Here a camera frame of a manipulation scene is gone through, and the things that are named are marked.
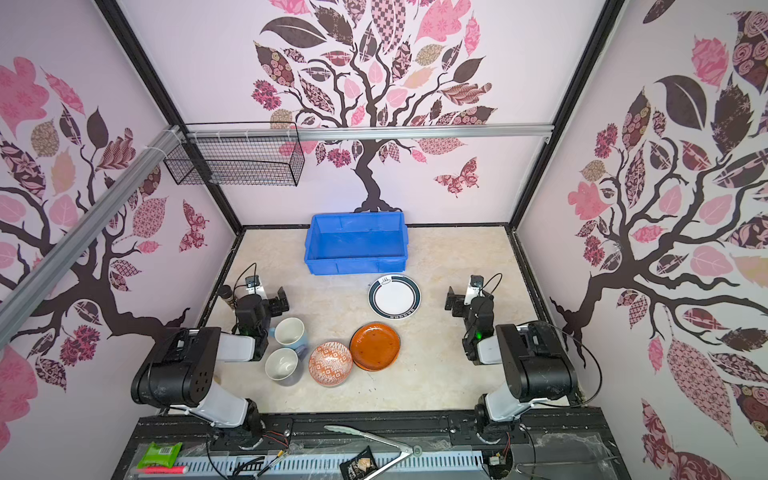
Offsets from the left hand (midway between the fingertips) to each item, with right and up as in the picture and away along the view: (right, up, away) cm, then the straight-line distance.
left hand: (269, 292), depth 94 cm
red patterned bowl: (+22, -18, -13) cm, 32 cm away
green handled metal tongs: (+29, -32, -21) cm, 48 cm away
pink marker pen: (-13, -38, -26) cm, 48 cm away
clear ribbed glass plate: (+35, -15, -7) cm, 38 cm away
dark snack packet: (+32, -37, -26) cm, 56 cm away
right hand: (+64, +3, -1) cm, 64 cm away
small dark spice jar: (-12, +1, -4) cm, 13 cm away
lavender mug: (+9, -19, -11) cm, 24 cm away
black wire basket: (-10, +45, +1) cm, 46 cm away
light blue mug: (+9, -10, -7) cm, 16 cm away
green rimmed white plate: (+40, -2, +4) cm, 41 cm away
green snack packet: (-14, -36, -25) cm, 46 cm away
